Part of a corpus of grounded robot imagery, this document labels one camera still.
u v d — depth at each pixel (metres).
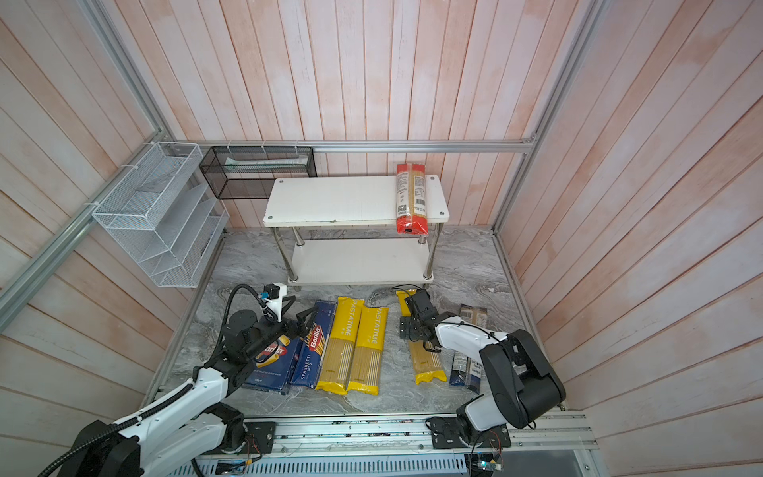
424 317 0.71
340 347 0.86
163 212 0.72
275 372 0.78
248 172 1.04
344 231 1.22
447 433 0.73
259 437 0.73
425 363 0.84
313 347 0.86
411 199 0.76
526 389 0.44
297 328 0.72
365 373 0.82
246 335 0.62
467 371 0.82
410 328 0.83
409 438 0.75
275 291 0.69
